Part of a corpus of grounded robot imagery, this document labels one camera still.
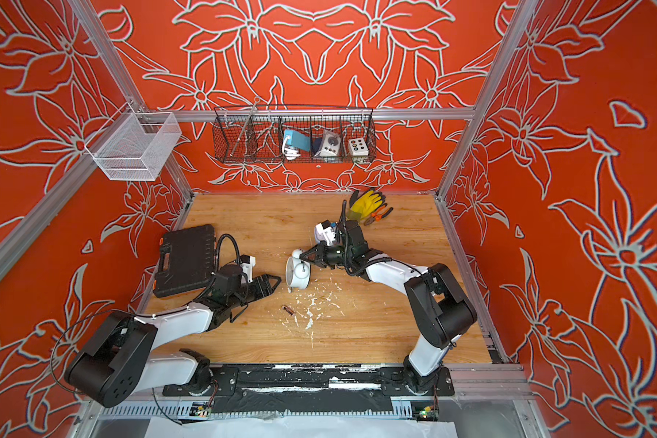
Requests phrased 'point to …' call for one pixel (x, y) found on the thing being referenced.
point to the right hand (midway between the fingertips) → (297, 259)
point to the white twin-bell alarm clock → (297, 272)
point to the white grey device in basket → (330, 145)
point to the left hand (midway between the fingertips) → (276, 280)
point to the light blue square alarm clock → (319, 232)
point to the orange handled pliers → (376, 214)
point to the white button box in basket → (359, 147)
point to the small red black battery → (289, 311)
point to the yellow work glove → (364, 206)
